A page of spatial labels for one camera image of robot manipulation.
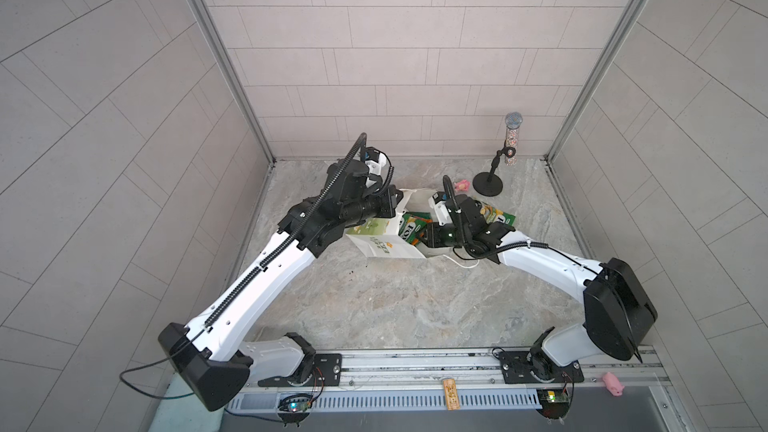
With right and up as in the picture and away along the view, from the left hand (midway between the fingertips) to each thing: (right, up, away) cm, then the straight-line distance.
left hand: (411, 192), depth 65 cm
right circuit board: (+33, -49, +3) cm, 59 cm away
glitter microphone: (+30, +19, +20) cm, 41 cm away
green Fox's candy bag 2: (-1, -11, +20) cm, 23 cm away
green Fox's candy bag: (+29, -9, +33) cm, 45 cm away
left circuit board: (-26, -47, 0) cm, 54 cm away
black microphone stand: (+31, +1, +43) cm, 53 cm away
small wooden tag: (+9, -46, +2) cm, 47 cm away
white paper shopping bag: (-7, -12, +10) cm, 17 cm away
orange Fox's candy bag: (+2, -10, +20) cm, 22 cm away
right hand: (+2, -13, +17) cm, 21 cm away
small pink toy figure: (+20, +1, +41) cm, 45 cm away
